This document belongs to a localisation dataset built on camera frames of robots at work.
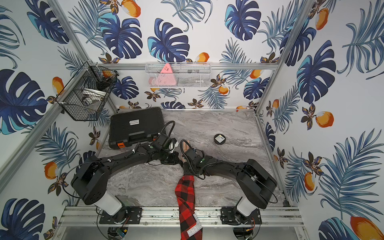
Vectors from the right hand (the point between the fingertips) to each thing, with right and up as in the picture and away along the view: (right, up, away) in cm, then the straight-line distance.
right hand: (186, 169), depth 87 cm
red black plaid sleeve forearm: (+3, -22, -18) cm, 29 cm away
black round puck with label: (+22, +17, +15) cm, 32 cm away
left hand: (-3, +7, -3) cm, 8 cm away
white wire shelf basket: (-5, +57, +5) cm, 58 cm away
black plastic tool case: (-38, +25, +15) cm, 48 cm away
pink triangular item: (-12, +55, +2) cm, 56 cm away
